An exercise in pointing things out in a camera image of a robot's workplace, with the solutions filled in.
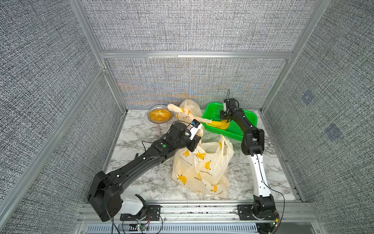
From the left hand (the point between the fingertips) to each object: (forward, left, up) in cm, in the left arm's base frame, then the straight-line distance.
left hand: (203, 136), depth 75 cm
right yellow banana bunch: (+22, -19, -19) cm, 35 cm away
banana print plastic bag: (+25, +5, -5) cm, 26 cm away
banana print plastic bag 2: (-14, 0, -11) cm, 17 cm away
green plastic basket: (+38, -14, -21) cm, 46 cm away
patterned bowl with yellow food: (+34, +27, -18) cm, 47 cm away
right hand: (+37, -23, -19) cm, 47 cm away
